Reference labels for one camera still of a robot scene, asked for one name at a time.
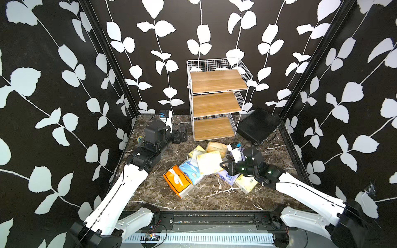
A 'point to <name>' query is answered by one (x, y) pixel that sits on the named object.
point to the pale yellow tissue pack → (245, 184)
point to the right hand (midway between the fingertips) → (220, 163)
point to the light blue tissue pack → (192, 171)
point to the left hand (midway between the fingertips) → (179, 124)
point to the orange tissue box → (178, 180)
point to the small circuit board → (150, 236)
